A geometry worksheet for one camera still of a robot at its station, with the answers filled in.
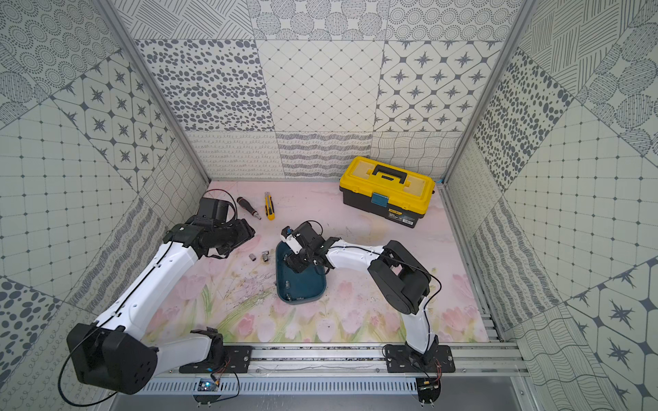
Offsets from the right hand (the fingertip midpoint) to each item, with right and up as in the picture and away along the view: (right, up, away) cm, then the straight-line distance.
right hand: (295, 260), depth 91 cm
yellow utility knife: (-15, +19, +20) cm, 31 cm away
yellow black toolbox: (+38, +24, +4) cm, 45 cm away
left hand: (-14, +12, -10) cm, 21 cm away
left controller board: (-22, -31, -19) cm, 43 cm away
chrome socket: (-17, 0, +5) cm, 18 cm away
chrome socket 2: (-12, +1, +5) cm, 13 cm away
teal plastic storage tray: (0, -10, 0) cm, 10 cm away
